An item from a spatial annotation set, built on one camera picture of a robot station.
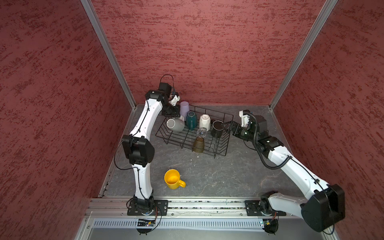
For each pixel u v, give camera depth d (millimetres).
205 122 958
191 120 977
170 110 742
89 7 710
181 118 999
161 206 745
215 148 924
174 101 793
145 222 724
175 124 796
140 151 516
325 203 387
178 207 757
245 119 709
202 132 901
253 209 738
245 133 668
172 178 828
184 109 1023
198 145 853
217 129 920
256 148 569
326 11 729
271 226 722
